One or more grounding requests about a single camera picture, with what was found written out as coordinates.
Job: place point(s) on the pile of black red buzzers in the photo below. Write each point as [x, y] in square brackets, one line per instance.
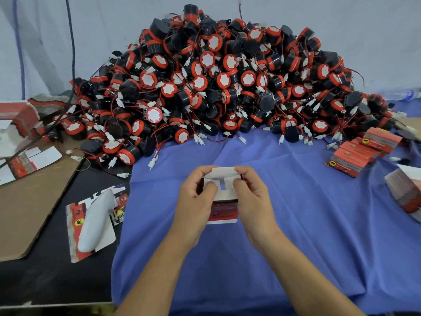
[223, 75]

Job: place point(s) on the brown cardboard piece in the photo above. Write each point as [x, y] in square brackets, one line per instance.
[33, 194]

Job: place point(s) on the person's left forearm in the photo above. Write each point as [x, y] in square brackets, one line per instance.
[154, 279]

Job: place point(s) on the stack of box blanks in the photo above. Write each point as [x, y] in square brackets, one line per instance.
[404, 191]

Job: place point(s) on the blue table cloth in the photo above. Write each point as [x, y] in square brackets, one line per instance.
[342, 240]

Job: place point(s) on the person's right hand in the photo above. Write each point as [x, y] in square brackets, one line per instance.
[256, 207]

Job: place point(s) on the person's right forearm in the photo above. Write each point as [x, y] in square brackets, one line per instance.
[309, 279]

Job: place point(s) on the person's left hand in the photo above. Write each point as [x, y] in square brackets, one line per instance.
[191, 210]

